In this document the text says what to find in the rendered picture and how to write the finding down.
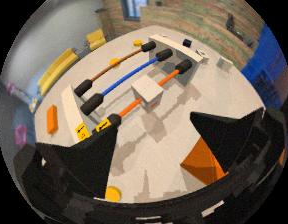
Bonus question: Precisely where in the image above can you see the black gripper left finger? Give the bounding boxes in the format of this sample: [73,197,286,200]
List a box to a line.
[35,123,117,200]

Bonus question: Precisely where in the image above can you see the yellow short cylinder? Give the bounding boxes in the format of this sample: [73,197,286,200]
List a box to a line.
[133,40,143,47]
[105,185,121,202]
[109,57,120,68]

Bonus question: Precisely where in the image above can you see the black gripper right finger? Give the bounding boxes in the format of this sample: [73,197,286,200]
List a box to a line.
[189,105,265,173]

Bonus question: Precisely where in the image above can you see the small white block with red arrow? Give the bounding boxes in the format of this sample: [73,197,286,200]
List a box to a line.
[196,49,209,63]

